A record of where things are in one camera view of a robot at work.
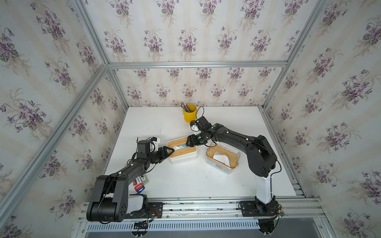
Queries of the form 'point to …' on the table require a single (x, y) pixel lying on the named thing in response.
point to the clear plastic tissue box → (214, 144)
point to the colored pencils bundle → (185, 107)
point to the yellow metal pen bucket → (189, 117)
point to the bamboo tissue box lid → (233, 156)
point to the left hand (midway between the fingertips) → (172, 153)
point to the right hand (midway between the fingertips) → (191, 143)
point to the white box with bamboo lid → (182, 152)
